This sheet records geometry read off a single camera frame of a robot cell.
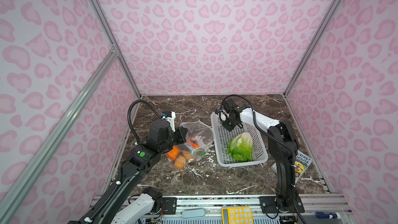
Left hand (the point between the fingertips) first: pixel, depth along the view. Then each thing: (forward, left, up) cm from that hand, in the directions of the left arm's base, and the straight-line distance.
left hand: (188, 127), depth 70 cm
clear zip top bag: (+3, -4, -13) cm, 14 cm away
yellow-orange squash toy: (-5, +2, -18) cm, 19 cm away
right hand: (+16, -23, -22) cm, 35 cm away
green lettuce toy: (-2, -26, -18) cm, 32 cm away
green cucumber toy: (-4, -5, -19) cm, 20 cm away
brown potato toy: (-8, +6, -22) cm, 24 cm away
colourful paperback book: (-9, -60, -25) cm, 65 cm away
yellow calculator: (-31, -21, -25) cm, 45 cm away
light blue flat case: (-30, -1, -24) cm, 39 cm away
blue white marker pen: (-32, -63, -25) cm, 75 cm away
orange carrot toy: (+1, -1, -21) cm, 21 cm away
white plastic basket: (+8, -18, -26) cm, 33 cm away
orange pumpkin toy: (-4, +11, -21) cm, 24 cm away
